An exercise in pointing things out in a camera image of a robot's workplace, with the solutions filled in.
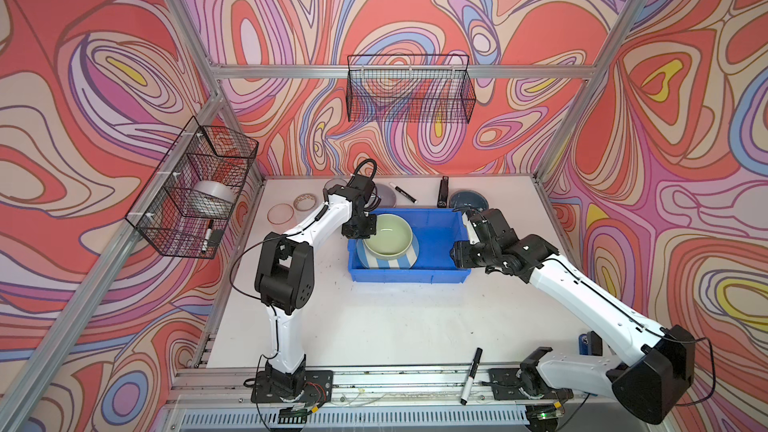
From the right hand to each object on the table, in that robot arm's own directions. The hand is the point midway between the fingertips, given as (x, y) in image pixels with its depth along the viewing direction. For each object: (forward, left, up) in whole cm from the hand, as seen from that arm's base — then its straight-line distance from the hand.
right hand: (462, 259), depth 79 cm
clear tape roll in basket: (+8, +62, +18) cm, 65 cm away
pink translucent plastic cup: (+20, +54, -2) cm, 57 cm away
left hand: (+14, +25, -6) cm, 29 cm away
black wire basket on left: (+25, +71, +19) cm, 77 cm away
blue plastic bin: (+20, +2, -15) cm, 25 cm away
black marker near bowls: (+38, +13, -14) cm, 43 cm away
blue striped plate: (+6, +15, -10) cm, 19 cm away
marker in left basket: (+3, +64, +11) cm, 65 cm away
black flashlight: (+36, -2, -14) cm, 39 cm away
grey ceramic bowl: (+33, +20, -10) cm, 40 cm away
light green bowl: (+12, +19, -8) cm, 24 cm away
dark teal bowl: (+30, -10, -10) cm, 33 cm away
